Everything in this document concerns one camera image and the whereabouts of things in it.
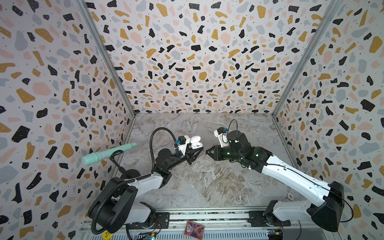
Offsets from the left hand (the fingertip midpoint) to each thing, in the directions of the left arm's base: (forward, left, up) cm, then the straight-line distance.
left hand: (202, 145), depth 74 cm
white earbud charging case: (+2, +4, +1) cm, 4 cm away
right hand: (-4, -1, +2) cm, 5 cm away
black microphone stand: (-8, +42, -16) cm, 46 cm away
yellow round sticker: (-34, +44, -23) cm, 61 cm away
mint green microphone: (-12, +44, +10) cm, 46 cm away
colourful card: (-33, +4, -22) cm, 40 cm away
